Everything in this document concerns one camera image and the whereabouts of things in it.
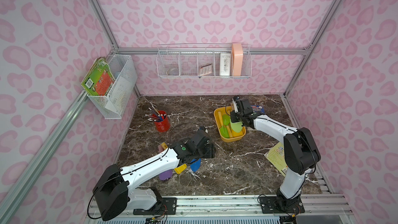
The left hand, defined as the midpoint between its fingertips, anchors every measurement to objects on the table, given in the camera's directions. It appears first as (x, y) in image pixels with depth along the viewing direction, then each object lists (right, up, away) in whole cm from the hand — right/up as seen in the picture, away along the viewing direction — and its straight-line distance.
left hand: (213, 148), depth 79 cm
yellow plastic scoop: (-18, -12, +5) cm, 22 cm away
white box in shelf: (+8, +47, +14) cm, 50 cm away
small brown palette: (-4, +44, +16) cm, 47 cm away
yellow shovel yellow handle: (+13, +5, +16) cm, 21 cm away
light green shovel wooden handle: (+15, +10, +11) cm, 21 cm away
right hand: (+13, +18, +17) cm, 28 cm away
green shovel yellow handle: (+10, +13, +22) cm, 27 cm away
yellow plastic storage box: (+10, +19, +29) cm, 36 cm away
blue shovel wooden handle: (-9, -11, +7) cm, 16 cm away
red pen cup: (-30, +10, +16) cm, 36 cm away
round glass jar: (-23, +44, +16) cm, 52 cm away
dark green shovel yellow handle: (+8, +7, +19) cm, 22 cm away
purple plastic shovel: (-25, -14, +3) cm, 29 cm away
